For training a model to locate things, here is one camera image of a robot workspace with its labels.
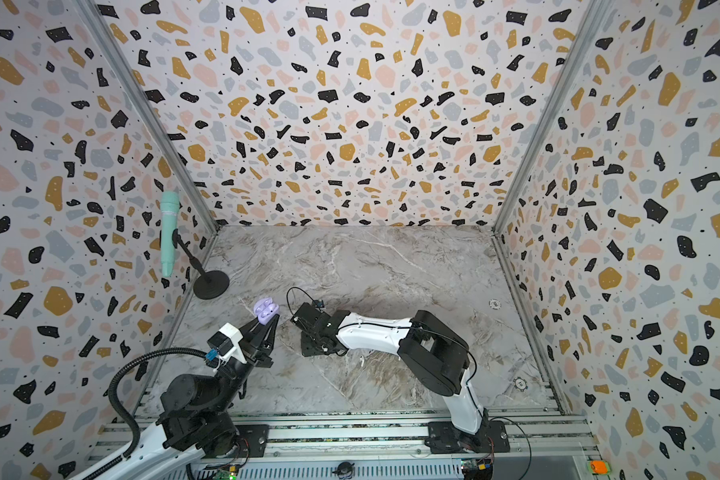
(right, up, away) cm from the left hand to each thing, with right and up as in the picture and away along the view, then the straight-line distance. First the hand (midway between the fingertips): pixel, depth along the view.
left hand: (274, 311), depth 62 cm
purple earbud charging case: (-2, 0, -1) cm, 2 cm away
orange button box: (+73, -38, +8) cm, 83 cm away
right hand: (+1, -14, +23) cm, 26 cm away
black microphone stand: (-36, +1, +40) cm, 54 cm away
